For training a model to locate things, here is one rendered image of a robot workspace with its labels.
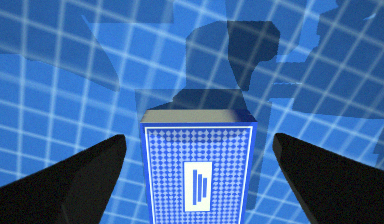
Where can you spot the blue work mat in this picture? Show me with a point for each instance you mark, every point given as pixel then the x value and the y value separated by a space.
pixel 74 73

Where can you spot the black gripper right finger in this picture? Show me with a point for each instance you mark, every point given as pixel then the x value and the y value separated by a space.
pixel 330 188

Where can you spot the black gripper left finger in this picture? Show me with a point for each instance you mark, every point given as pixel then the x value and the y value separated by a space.
pixel 73 191

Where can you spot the blue boxed card deck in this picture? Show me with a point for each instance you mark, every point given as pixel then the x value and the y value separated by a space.
pixel 197 164

